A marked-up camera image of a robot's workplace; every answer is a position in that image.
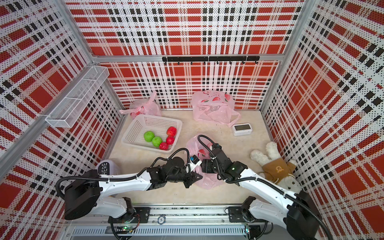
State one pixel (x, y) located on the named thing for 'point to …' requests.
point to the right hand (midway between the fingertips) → (208, 164)
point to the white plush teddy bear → (276, 169)
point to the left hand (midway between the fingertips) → (202, 176)
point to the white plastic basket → (142, 123)
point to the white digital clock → (242, 129)
